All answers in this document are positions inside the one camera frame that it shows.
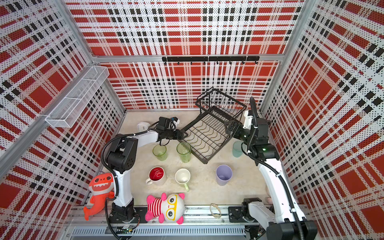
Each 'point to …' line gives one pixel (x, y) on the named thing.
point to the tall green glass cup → (184, 150)
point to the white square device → (142, 126)
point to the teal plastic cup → (237, 149)
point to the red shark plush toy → (101, 187)
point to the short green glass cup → (160, 151)
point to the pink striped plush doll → (171, 208)
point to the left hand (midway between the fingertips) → (184, 136)
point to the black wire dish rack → (208, 136)
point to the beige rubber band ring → (215, 215)
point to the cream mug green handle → (182, 176)
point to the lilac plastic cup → (224, 173)
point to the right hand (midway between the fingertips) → (231, 126)
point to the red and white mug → (157, 176)
